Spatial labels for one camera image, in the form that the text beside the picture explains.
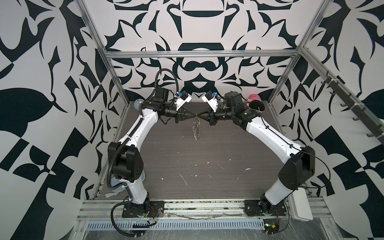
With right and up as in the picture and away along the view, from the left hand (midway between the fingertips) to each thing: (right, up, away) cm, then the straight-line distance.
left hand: (196, 113), depth 76 cm
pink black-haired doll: (+45, +9, +36) cm, 58 cm away
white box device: (+49, -44, -4) cm, 66 cm away
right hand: (+1, 0, -2) cm, 2 cm away
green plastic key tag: (+1, -4, 0) cm, 4 cm away
